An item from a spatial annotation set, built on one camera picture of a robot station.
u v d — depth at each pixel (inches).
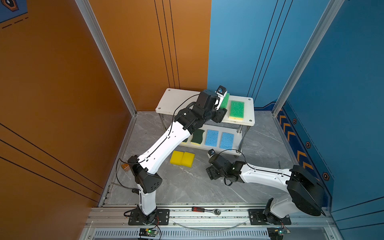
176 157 36.5
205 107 19.9
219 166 25.4
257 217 28.6
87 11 27.8
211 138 38.0
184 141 36.3
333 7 27.5
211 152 29.8
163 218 29.0
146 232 28.0
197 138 37.2
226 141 37.0
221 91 22.8
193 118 18.7
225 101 25.7
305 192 16.9
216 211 29.0
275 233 27.6
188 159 36.8
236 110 28.0
